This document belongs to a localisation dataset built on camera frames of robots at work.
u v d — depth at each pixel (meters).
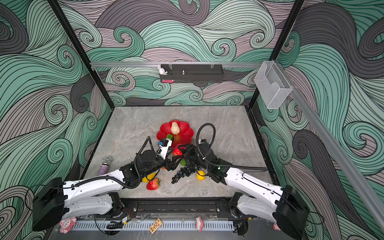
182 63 0.92
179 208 0.75
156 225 0.68
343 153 0.50
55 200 0.40
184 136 1.03
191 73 0.97
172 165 0.66
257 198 0.46
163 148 0.63
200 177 0.81
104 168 0.84
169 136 0.95
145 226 0.70
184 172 0.82
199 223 0.65
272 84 0.78
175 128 1.00
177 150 0.71
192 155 0.67
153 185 0.78
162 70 0.85
